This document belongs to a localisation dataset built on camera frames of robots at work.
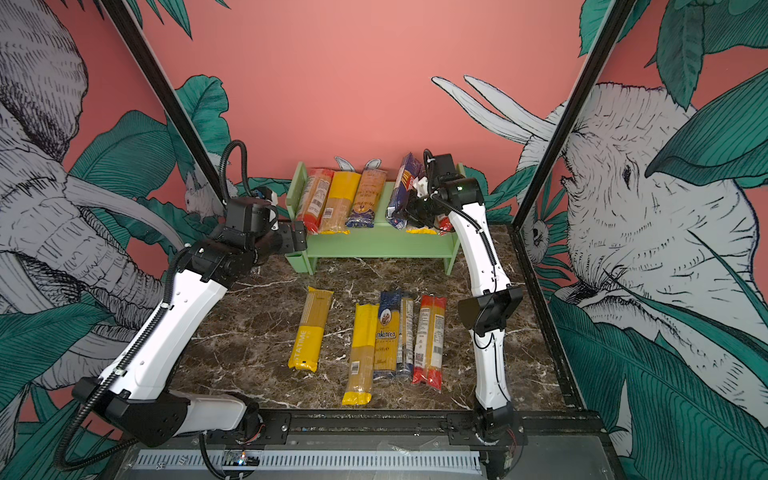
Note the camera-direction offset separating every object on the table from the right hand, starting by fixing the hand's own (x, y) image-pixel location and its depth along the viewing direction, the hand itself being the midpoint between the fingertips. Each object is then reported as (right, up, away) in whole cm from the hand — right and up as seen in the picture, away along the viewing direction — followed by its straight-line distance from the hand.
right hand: (391, 209), depth 78 cm
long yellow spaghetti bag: (-8, -41, +5) cm, 42 cm away
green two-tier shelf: (-5, -8, +20) cm, 22 cm away
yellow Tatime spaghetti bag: (-25, -41, +7) cm, 49 cm away
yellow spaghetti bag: (-15, +4, +8) cm, 18 cm away
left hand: (-25, -5, -7) cm, 26 cm away
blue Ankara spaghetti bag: (-1, -36, +8) cm, 37 cm away
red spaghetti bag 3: (+11, -38, +8) cm, 41 cm away
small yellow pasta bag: (-7, +4, +8) cm, 11 cm away
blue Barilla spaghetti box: (+5, +13, +9) cm, 17 cm away
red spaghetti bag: (-23, +10, +12) cm, 28 cm away
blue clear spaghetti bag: (+4, -41, +4) cm, 42 cm away
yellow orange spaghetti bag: (+8, -5, +2) cm, 10 cm away
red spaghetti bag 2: (+14, -3, +2) cm, 15 cm away
